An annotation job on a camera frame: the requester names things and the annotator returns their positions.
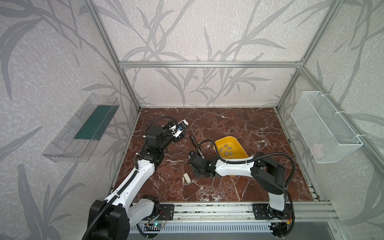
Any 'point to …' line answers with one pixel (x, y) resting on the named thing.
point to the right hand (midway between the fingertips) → (196, 163)
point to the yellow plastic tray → (238, 152)
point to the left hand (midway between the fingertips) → (182, 117)
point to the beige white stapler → (187, 177)
